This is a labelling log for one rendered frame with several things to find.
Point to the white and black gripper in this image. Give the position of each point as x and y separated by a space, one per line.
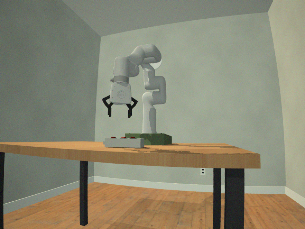
120 94

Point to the grey power strip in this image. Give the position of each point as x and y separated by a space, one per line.
124 142

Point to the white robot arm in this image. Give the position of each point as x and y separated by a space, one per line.
125 67

